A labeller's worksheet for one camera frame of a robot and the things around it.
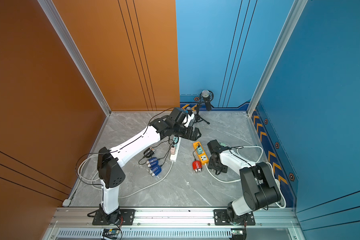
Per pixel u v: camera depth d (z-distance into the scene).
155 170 0.87
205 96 0.97
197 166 0.88
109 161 0.52
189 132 0.71
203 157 0.92
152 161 0.90
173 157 0.92
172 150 0.91
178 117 0.63
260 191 0.44
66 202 0.80
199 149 0.90
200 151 0.92
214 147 0.74
